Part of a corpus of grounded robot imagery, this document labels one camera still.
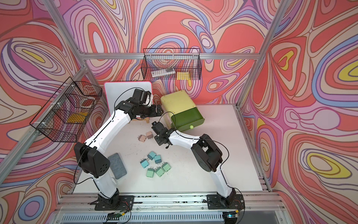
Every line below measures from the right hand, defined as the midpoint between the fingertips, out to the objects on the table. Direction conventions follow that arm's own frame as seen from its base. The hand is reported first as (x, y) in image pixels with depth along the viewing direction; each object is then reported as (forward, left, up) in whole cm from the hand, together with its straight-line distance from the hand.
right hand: (162, 139), depth 95 cm
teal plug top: (-11, +7, -1) cm, 13 cm away
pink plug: (+3, +15, -1) cm, 15 cm away
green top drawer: (+4, -14, +15) cm, 21 cm away
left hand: (+6, 0, +22) cm, 23 cm away
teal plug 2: (-16, +11, -1) cm, 19 cm away
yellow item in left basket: (-3, +41, +29) cm, 50 cm away
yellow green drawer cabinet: (+18, -11, +18) cm, 28 cm away
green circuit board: (-42, +24, -5) cm, 49 cm away
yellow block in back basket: (+30, -16, +31) cm, 46 cm away
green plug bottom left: (-22, +7, -2) cm, 23 cm away
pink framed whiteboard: (+33, +34, +17) cm, 50 cm away
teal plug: (-13, +3, -2) cm, 13 cm away
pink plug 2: (+5, +10, -1) cm, 11 cm away
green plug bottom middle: (-22, +1, -1) cm, 22 cm away
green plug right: (-19, -3, -2) cm, 19 cm away
